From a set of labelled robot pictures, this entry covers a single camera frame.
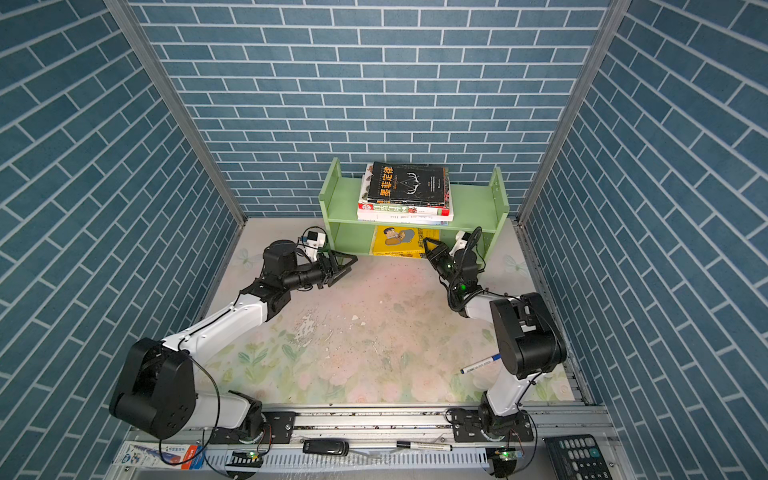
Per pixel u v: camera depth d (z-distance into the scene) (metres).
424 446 0.71
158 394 0.42
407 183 0.83
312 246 0.77
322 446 0.69
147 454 0.69
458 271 0.71
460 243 0.85
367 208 0.81
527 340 0.49
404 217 0.82
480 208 0.87
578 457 0.69
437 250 0.83
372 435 0.74
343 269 0.73
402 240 0.95
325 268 0.71
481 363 0.84
